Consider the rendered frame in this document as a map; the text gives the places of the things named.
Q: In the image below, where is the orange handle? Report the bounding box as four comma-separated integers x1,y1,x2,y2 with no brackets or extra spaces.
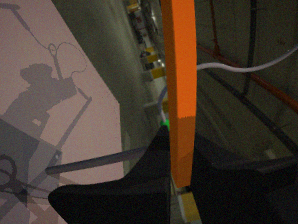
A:
161,0,197,188

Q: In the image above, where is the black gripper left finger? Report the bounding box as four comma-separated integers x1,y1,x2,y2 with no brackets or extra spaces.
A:
48,125,172,224

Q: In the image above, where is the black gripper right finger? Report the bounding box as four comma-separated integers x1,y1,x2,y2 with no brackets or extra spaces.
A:
190,132,298,224

